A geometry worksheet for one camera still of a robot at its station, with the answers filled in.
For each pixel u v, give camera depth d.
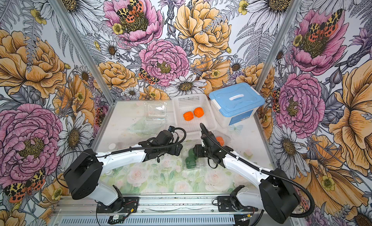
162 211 0.73
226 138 0.93
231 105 0.97
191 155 0.91
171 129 0.78
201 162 0.83
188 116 1.06
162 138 0.66
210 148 0.65
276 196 0.41
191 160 0.83
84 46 0.90
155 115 1.12
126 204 0.74
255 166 0.48
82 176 0.44
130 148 0.56
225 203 0.74
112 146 0.87
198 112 1.08
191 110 1.09
